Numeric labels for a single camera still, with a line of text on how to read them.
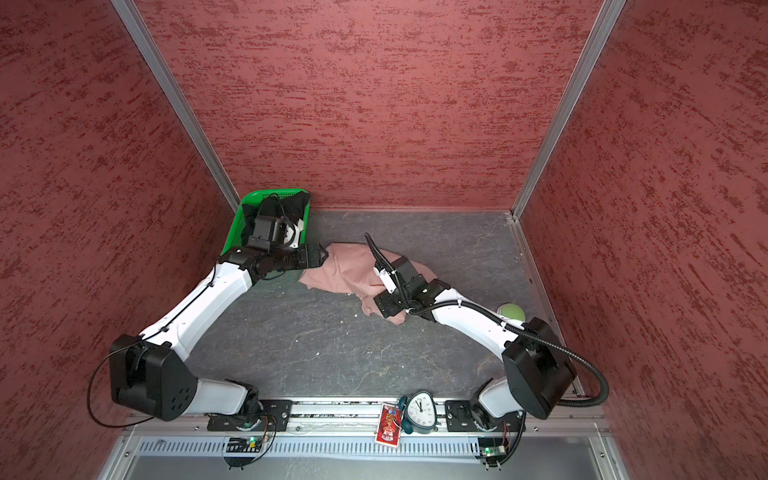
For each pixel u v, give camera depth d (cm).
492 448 71
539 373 42
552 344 41
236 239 103
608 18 72
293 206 110
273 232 64
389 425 71
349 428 74
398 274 64
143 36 74
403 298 63
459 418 74
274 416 75
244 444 71
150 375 41
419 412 71
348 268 94
